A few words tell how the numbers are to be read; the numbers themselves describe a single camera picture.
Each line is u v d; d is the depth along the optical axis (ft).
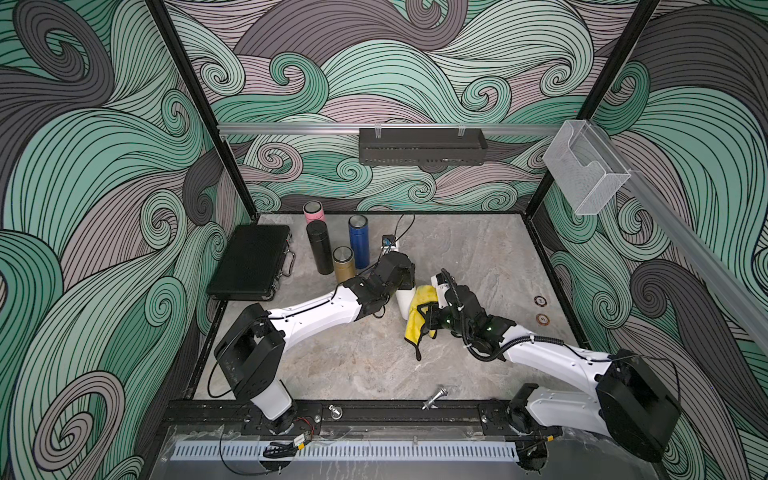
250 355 1.42
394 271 2.00
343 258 2.66
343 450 2.29
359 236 3.02
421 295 2.67
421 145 3.11
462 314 2.05
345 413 2.44
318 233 2.87
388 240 2.38
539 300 3.12
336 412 2.34
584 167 2.60
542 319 2.96
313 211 3.03
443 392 2.49
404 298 2.73
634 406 1.32
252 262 3.27
